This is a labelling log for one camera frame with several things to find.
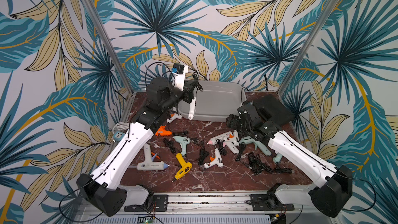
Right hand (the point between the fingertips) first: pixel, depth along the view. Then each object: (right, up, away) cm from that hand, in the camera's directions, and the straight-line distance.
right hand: (231, 120), depth 80 cm
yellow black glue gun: (-24, -25, +3) cm, 35 cm away
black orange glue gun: (-39, -8, +16) cm, 43 cm away
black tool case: (+37, +7, +30) cm, 48 cm away
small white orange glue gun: (-8, -23, +6) cm, 25 cm away
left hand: (-18, +17, -16) cm, 29 cm away
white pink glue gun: (-6, -12, +8) cm, 16 cm away
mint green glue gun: (-26, -14, +13) cm, 32 cm away
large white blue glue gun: (-43, -24, +2) cm, 49 cm away
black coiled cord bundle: (+16, -25, +5) cm, 30 cm away
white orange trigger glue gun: (+3, -17, +10) cm, 20 cm away
